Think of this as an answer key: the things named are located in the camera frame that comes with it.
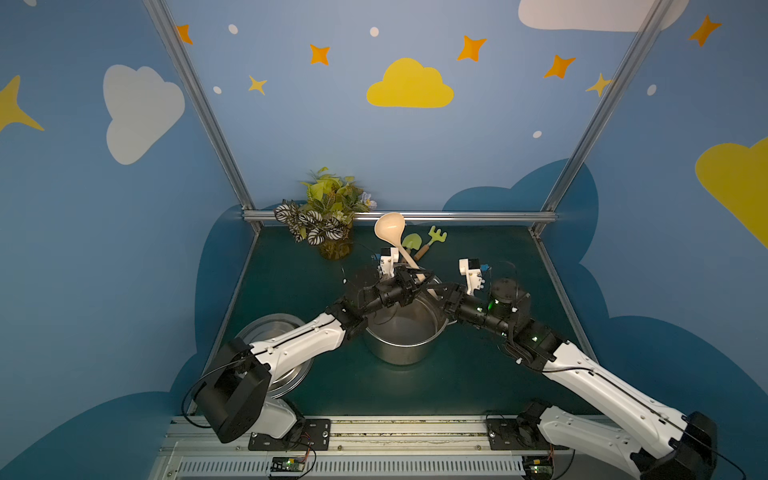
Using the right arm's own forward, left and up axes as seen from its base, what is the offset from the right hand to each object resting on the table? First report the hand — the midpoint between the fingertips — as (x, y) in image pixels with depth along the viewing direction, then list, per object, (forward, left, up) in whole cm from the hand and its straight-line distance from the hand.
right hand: (427, 288), depth 68 cm
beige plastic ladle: (+19, +10, +1) cm, 21 cm away
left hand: (+4, -2, +1) cm, 5 cm away
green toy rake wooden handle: (+45, -7, -29) cm, 54 cm away
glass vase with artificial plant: (+32, +32, -9) cm, 46 cm away
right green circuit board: (-30, -29, -32) cm, 53 cm away
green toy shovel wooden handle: (+41, +2, -29) cm, 51 cm away
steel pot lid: (+1, +47, -28) cm, 55 cm away
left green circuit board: (-33, +32, -30) cm, 55 cm away
